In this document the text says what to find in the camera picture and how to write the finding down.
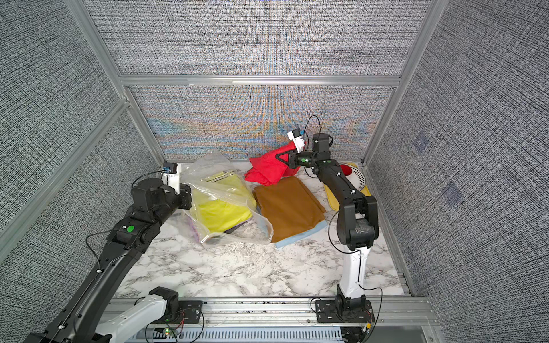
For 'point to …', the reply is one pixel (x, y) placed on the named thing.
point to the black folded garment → (234, 229)
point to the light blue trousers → (312, 229)
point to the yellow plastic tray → (332, 198)
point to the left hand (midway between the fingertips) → (191, 181)
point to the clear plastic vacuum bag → (256, 231)
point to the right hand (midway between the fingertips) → (277, 149)
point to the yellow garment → (221, 201)
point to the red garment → (266, 169)
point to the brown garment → (288, 206)
